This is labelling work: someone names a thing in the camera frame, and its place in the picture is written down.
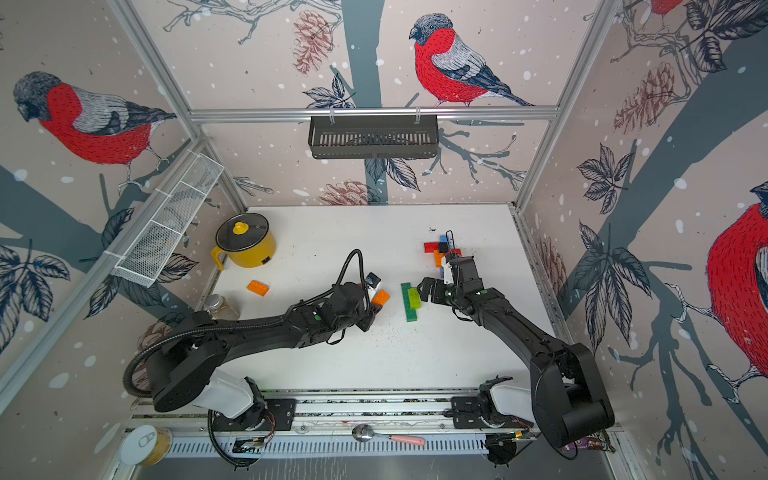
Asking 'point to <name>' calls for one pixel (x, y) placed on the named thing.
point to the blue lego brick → (443, 239)
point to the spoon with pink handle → (364, 432)
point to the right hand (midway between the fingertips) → (432, 285)
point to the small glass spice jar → (220, 308)
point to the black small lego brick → (442, 247)
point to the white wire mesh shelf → (147, 255)
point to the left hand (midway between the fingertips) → (383, 301)
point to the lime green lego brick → (415, 300)
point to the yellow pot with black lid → (247, 239)
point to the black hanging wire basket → (359, 139)
